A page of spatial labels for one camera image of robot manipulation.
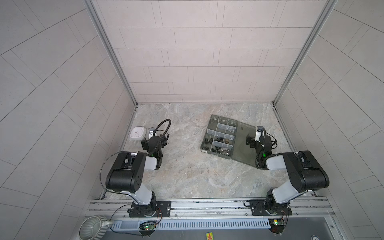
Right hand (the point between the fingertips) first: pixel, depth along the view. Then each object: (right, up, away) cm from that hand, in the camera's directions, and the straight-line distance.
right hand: (255, 132), depth 94 cm
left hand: (-63, 0, -1) cm, 63 cm away
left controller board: (-58, -38, -30) cm, 75 cm away
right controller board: (0, -39, -26) cm, 47 cm away
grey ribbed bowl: (-83, -39, -29) cm, 96 cm away
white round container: (-75, -1, 0) cm, 75 cm away
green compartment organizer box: (-19, -3, 0) cm, 19 cm away
